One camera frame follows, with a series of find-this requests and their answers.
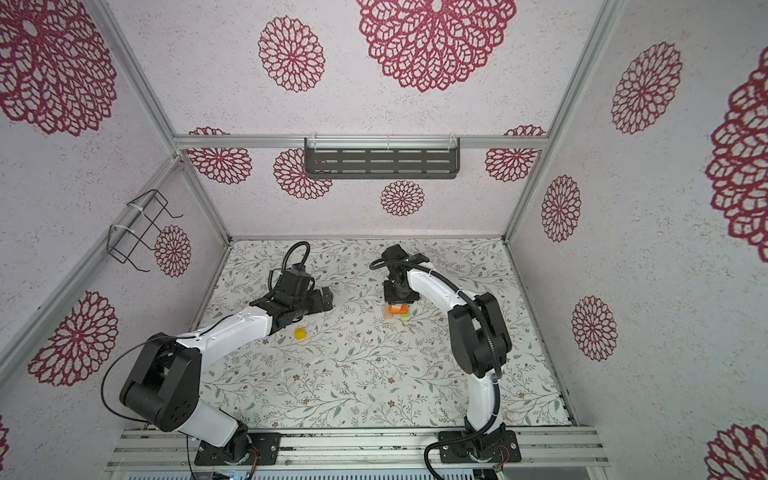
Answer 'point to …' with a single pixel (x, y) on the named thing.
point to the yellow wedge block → (300, 333)
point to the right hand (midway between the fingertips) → (395, 294)
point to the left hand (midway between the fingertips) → (319, 301)
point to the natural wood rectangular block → (387, 311)
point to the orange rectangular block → (398, 309)
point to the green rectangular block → (405, 315)
